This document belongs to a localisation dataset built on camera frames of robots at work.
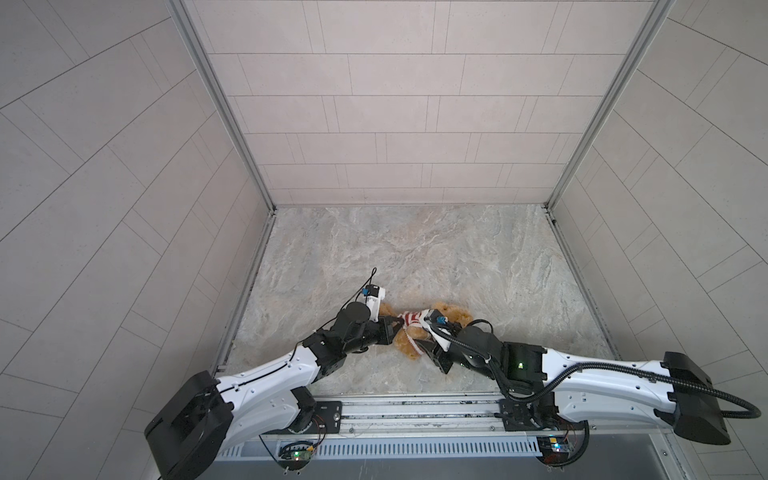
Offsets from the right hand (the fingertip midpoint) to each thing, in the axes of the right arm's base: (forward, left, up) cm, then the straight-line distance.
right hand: (418, 342), depth 71 cm
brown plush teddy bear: (+6, -10, +1) cm, 12 cm away
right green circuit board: (-21, -29, -14) cm, 39 cm away
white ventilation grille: (-19, +7, -13) cm, 24 cm away
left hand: (+6, +1, -3) cm, 7 cm away
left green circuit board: (-20, +29, -10) cm, 37 cm away
